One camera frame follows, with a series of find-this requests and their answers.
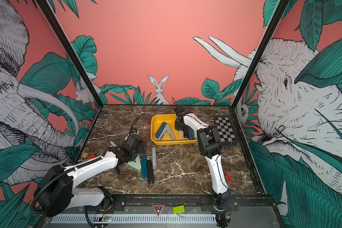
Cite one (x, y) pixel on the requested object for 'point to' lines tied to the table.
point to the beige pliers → (181, 133)
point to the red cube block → (92, 156)
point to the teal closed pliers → (144, 166)
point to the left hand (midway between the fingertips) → (140, 141)
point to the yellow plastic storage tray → (156, 120)
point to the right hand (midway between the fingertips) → (179, 126)
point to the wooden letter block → (84, 155)
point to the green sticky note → (178, 209)
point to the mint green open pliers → (137, 165)
